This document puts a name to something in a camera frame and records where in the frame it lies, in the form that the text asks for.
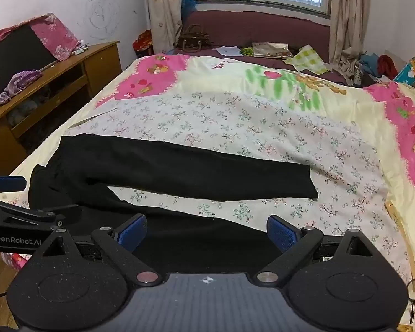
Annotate brown handbag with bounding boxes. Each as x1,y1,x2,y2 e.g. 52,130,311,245
177,24,213,53

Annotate blue plastic bag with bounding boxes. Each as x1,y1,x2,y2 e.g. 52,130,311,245
181,0,198,25

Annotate television with pink cover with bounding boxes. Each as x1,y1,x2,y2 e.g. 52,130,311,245
0,13,83,104

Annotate green checkered bag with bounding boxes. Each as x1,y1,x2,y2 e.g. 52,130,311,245
284,45,331,76

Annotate purple cloth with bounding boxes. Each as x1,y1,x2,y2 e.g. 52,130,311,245
0,70,43,106

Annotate black pants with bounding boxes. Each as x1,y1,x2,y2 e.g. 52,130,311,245
28,135,319,267

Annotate wooden cabinet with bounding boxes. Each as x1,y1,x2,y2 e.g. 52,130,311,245
0,40,122,177

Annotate black television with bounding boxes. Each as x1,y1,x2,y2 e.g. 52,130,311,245
0,24,58,102

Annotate pink yellow cartoon printed blanket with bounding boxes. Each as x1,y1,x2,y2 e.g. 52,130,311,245
7,53,415,326

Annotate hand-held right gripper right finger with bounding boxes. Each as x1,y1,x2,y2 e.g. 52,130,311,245
254,214,379,287

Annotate curved wooden stick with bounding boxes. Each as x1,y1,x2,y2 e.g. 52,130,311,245
384,201,415,284

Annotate beige curtain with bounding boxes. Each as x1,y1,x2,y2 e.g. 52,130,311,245
328,0,372,77
144,0,184,54

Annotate blue cloth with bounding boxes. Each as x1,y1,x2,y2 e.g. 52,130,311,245
360,53,381,75

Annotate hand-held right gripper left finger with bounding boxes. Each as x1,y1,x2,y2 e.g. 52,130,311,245
38,214,164,287

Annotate maroon window seat cover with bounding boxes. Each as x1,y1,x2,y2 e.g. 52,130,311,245
173,10,364,85

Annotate colourful cartoon box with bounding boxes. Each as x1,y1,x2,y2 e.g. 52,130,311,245
393,53,415,89

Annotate white paper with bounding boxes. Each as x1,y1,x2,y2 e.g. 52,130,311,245
214,46,244,57

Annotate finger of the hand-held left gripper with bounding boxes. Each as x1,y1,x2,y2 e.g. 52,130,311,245
0,196,82,229
0,174,27,194

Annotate red patterned bag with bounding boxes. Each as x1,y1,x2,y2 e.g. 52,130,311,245
132,29,155,59

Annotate red cloth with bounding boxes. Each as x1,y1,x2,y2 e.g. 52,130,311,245
377,55,398,80

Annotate white floral bedsheet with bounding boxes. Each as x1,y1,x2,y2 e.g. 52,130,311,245
60,92,415,294

